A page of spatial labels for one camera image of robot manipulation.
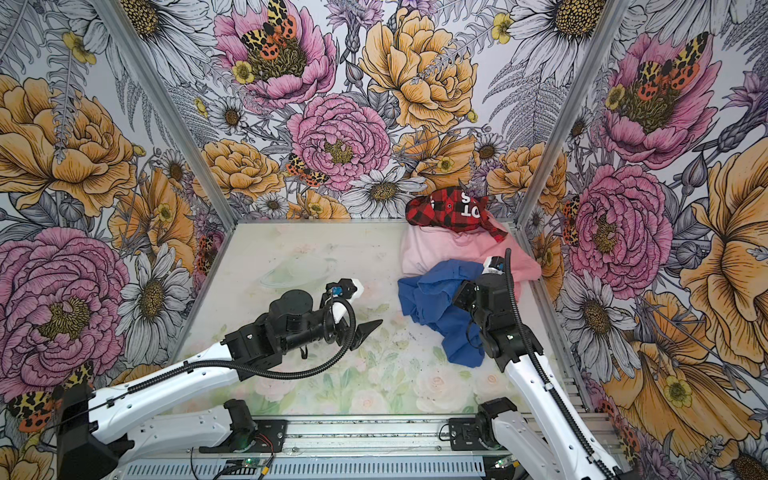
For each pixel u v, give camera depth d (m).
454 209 0.99
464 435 0.74
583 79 0.83
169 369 0.46
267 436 0.73
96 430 0.40
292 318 0.51
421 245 1.04
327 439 0.75
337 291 0.56
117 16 0.72
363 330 0.61
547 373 0.47
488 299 0.57
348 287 0.56
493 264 0.68
